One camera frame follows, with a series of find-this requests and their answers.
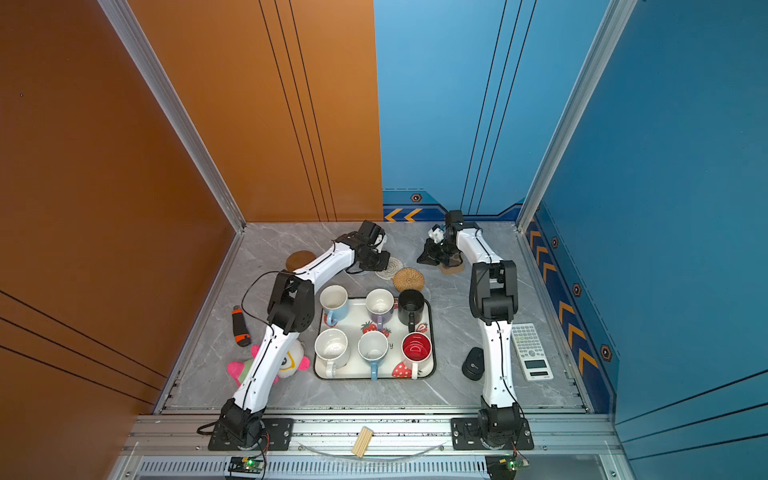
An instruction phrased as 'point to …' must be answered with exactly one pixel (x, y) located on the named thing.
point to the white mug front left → (332, 346)
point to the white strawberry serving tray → (394, 365)
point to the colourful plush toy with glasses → (293, 362)
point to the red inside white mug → (416, 347)
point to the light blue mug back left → (334, 301)
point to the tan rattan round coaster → (408, 279)
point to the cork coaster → (450, 270)
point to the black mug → (411, 303)
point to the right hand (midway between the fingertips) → (418, 259)
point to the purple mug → (380, 304)
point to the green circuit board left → (243, 464)
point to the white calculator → (533, 355)
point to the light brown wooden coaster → (298, 258)
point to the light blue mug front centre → (374, 347)
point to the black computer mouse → (473, 365)
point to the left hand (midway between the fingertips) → (388, 263)
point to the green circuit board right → (505, 466)
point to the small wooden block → (363, 441)
